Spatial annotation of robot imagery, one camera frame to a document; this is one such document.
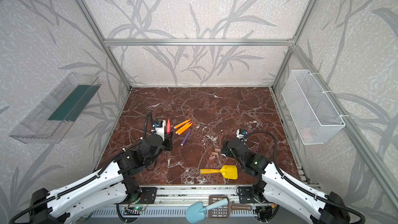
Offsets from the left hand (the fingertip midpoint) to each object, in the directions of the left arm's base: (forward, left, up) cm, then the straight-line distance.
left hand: (175, 128), depth 76 cm
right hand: (-2, -27, -9) cm, 29 cm away
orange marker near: (+9, -2, -18) cm, 21 cm away
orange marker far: (+13, +1, -18) cm, 23 cm away
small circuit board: (-32, +18, -20) cm, 42 cm away
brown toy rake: (-33, -24, -18) cm, 44 cm away
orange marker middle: (+7, +3, -17) cm, 19 cm away
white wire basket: (-3, -59, +17) cm, 62 cm away
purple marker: (+4, -3, -19) cm, 19 cm away
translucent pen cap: (-6, -20, -18) cm, 28 cm away
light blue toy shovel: (-33, -11, -17) cm, 39 cm away
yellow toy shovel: (-16, -27, -17) cm, 36 cm away
